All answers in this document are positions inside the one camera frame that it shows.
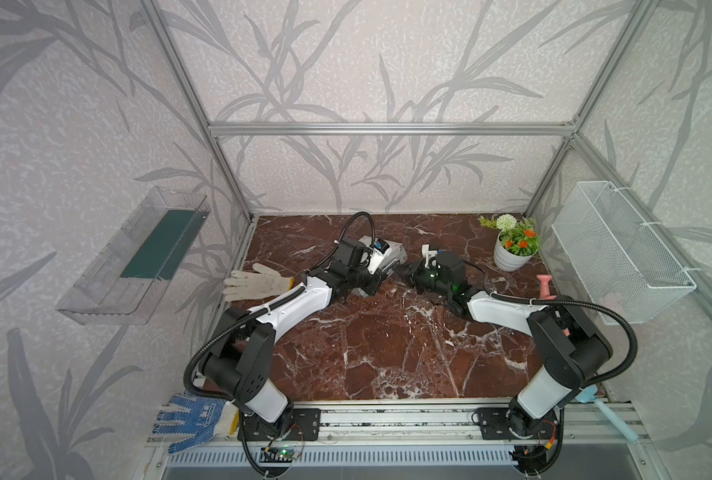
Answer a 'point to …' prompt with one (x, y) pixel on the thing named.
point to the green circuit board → (280, 454)
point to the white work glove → (260, 283)
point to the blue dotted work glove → (185, 414)
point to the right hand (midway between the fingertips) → (389, 265)
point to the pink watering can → (545, 294)
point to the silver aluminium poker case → (385, 262)
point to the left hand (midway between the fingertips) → (386, 275)
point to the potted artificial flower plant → (516, 240)
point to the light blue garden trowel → (589, 395)
